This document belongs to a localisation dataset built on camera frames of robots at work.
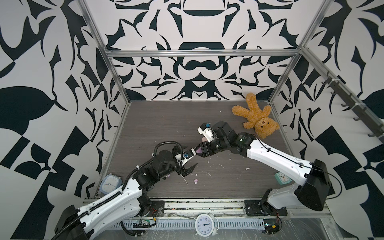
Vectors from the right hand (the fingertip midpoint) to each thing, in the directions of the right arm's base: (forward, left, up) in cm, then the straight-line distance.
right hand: (197, 150), depth 73 cm
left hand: (0, +3, -1) cm, 3 cm away
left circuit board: (-27, +25, -18) cm, 41 cm away
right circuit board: (-28, -34, -22) cm, 50 cm away
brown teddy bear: (+30, -41, -14) cm, 53 cm away
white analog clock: (-28, -4, -17) cm, 33 cm away
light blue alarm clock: (-10, +46, -16) cm, 50 cm away
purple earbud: (-8, +1, -20) cm, 21 cm away
